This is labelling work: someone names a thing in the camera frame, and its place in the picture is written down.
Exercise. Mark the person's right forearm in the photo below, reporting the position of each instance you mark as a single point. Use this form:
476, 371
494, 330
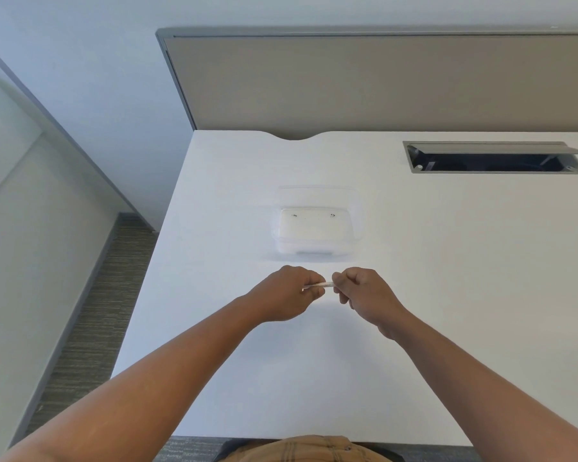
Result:
491, 394

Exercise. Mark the person's right hand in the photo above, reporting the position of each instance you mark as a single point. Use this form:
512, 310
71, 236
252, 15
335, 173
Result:
371, 298

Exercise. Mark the clear plastic container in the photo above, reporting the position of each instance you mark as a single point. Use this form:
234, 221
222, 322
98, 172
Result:
313, 230

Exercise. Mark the white pen barrel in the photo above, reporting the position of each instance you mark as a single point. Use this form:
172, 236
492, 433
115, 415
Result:
322, 284

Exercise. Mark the beige desk partition panel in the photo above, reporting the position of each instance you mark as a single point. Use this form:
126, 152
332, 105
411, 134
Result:
390, 81

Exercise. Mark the tan plaid clothing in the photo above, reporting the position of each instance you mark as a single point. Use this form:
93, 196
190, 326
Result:
313, 452

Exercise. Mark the person's left hand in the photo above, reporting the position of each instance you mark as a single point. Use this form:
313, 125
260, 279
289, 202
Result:
284, 298

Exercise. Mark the person's left forearm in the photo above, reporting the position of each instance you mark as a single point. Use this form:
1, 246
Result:
139, 399

